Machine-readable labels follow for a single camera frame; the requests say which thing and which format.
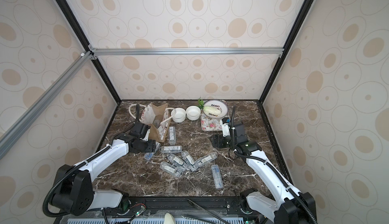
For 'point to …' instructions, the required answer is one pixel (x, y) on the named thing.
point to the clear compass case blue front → (217, 176)
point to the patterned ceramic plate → (220, 104)
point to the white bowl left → (180, 115)
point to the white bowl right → (193, 113)
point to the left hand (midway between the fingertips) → (154, 145)
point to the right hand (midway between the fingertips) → (222, 136)
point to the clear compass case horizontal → (170, 149)
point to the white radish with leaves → (207, 109)
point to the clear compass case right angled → (206, 159)
